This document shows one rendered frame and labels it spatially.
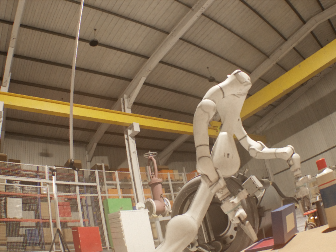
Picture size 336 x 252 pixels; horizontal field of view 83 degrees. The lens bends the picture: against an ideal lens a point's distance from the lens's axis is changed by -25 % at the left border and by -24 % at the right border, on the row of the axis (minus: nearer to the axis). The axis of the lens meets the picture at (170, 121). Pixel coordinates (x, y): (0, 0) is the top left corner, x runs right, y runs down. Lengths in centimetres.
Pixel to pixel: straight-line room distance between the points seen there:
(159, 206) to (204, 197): 487
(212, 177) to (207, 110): 31
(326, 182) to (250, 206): 88
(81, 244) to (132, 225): 185
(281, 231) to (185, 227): 55
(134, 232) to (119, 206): 363
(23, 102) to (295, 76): 1292
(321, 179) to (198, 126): 63
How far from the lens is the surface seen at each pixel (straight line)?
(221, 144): 127
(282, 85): 1344
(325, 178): 78
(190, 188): 180
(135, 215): 560
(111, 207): 889
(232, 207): 105
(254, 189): 155
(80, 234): 671
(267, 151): 162
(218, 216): 210
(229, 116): 140
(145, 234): 568
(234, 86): 126
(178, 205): 189
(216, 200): 182
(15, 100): 950
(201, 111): 113
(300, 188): 152
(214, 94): 121
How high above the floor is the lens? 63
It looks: 25 degrees up
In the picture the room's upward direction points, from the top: 12 degrees counter-clockwise
